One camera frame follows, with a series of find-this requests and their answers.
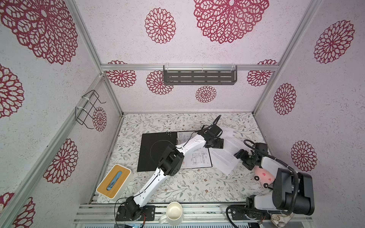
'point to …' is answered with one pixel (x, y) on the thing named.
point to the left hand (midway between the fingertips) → (218, 147)
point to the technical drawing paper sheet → (199, 157)
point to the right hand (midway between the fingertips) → (239, 156)
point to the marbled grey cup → (281, 220)
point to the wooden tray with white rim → (114, 184)
